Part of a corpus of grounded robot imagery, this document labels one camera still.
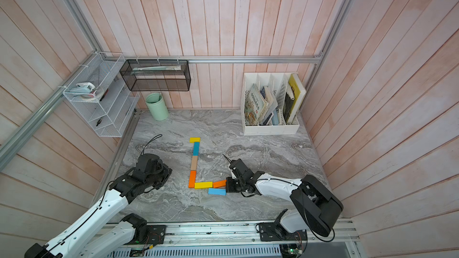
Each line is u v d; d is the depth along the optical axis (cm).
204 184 87
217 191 85
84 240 44
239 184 67
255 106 101
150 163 61
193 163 95
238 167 69
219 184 86
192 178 90
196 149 101
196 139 105
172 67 90
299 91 93
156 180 66
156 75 106
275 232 66
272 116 101
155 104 104
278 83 107
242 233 76
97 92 70
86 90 68
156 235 73
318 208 43
